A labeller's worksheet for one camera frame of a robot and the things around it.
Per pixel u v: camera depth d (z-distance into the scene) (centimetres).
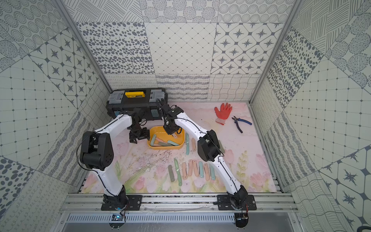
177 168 86
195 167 86
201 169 86
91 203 75
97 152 50
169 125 82
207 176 84
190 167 86
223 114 112
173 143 95
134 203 74
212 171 85
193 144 96
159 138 98
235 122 107
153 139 95
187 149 95
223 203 73
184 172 84
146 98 99
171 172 84
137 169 86
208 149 60
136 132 79
